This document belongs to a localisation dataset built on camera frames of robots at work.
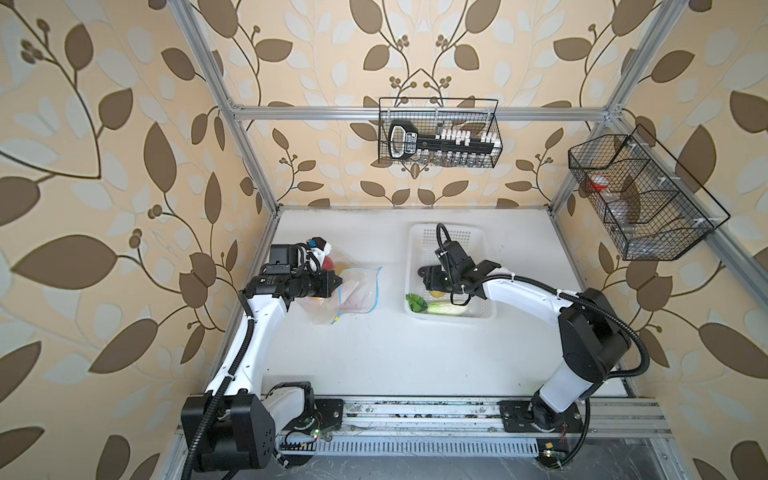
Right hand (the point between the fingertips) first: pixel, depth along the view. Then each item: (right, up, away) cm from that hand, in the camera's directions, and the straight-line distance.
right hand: (433, 282), depth 90 cm
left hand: (-26, +3, -11) cm, 29 cm away
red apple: (-35, +5, +10) cm, 36 cm away
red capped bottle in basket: (+44, +29, -9) cm, 53 cm away
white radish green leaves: (-5, -6, -3) cm, 8 cm away
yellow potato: (+1, -3, -4) cm, 5 cm away
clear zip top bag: (-23, -4, +4) cm, 24 cm away
